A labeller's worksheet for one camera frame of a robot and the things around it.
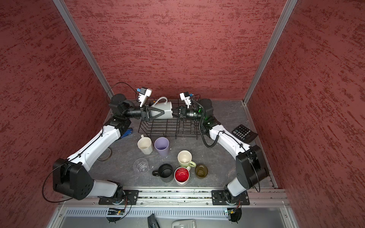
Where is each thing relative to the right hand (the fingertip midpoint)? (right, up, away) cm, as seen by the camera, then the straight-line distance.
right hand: (167, 114), depth 68 cm
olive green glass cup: (+18, -34, +15) cm, 42 cm away
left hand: (-1, +1, -3) cm, 3 cm away
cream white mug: (-17, -19, +19) cm, 32 cm away
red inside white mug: (+7, -36, +13) cm, 39 cm away
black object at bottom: (-7, -52, -1) cm, 52 cm away
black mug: (-3, -34, +13) cm, 37 cm away
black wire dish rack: (0, -10, +35) cm, 36 cm away
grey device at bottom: (+9, -52, -3) cm, 53 cm away
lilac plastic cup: (-6, -19, +19) cm, 27 cm away
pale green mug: (+8, -28, +19) cm, 35 cm away
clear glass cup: (-19, -32, +17) cm, 41 cm away
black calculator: (+51, -14, +29) cm, 60 cm away
